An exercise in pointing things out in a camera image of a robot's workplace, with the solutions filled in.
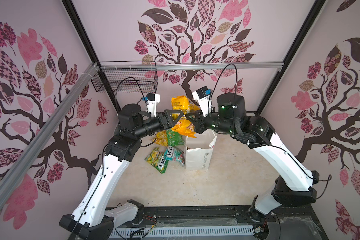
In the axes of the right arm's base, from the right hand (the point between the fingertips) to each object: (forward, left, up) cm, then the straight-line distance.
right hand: (187, 112), depth 55 cm
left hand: (0, +3, -3) cm, 4 cm away
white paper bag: (-3, -5, -22) cm, 23 cm away
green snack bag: (+17, +8, -41) cm, 45 cm away
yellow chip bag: (+20, +17, -45) cm, 52 cm away
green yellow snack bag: (+2, +18, -43) cm, 47 cm away
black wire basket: (+108, +66, -50) cm, 136 cm away
